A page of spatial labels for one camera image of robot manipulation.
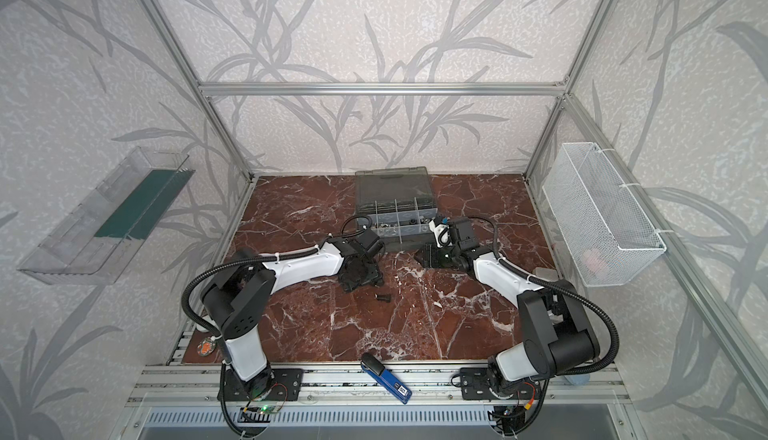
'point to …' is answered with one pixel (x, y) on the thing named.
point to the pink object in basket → (594, 261)
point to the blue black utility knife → (385, 377)
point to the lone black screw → (383, 297)
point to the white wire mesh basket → (608, 235)
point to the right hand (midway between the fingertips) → (422, 247)
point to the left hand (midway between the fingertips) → (376, 273)
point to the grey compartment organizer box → (399, 204)
